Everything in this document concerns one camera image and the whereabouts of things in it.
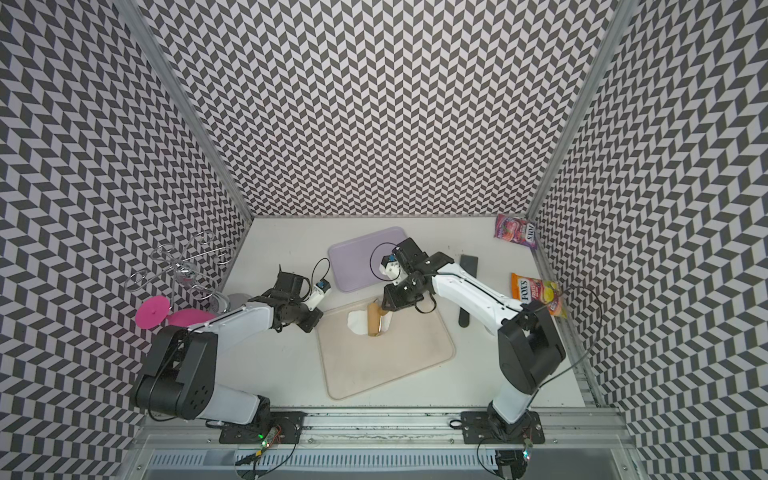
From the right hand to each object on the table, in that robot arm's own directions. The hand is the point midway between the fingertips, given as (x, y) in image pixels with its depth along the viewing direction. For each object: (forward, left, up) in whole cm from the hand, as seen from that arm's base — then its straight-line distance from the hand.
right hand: (389, 310), depth 81 cm
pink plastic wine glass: (-8, +50, +16) cm, 54 cm away
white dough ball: (+1, +10, -10) cm, 14 cm away
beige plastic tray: (-3, -7, -15) cm, 17 cm away
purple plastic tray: (+25, +13, -13) cm, 31 cm away
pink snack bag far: (+36, -46, -8) cm, 59 cm away
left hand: (+4, +24, -11) cm, 26 cm away
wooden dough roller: (+3, +5, -7) cm, 9 cm away
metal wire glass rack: (+2, +49, +17) cm, 52 cm away
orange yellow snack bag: (+10, -50, -9) cm, 52 cm away
